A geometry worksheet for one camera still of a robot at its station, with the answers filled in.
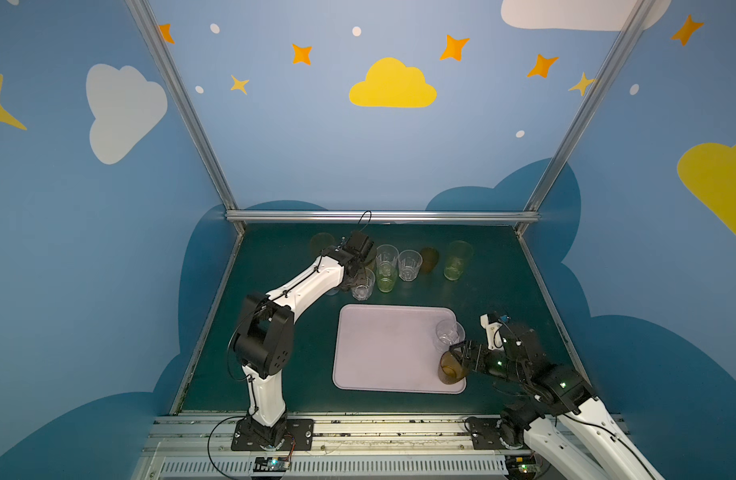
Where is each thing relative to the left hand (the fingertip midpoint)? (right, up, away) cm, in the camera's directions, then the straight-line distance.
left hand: (357, 278), depth 92 cm
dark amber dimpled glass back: (+26, +7, +13) cm, 30 cm away
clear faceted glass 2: (+28, -15, -6) cm, 32 cm away
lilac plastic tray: (+10, -22, -2) cm, 24 cm away
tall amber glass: (-13, +12, +7) cm, 19 cm away
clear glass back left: (+10, +8, +15) cm, 20 cm away
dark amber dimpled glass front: (+27, -25, -8) cm, 38 cm away
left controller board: (-20, -43, -22) cm, 52 cm away
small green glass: (+10, 0, +12) cm, 16 cm away
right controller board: (+41, -44, -21) cm, 64 cm away
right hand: (+28, -17, -17) cm, 37 cm away
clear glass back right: (+18, +5, +14) cm, 23 cm away
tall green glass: (+34, +8, +6) cm, 35 cm away
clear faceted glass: (+2, -5, +5) cm, 8 cm away
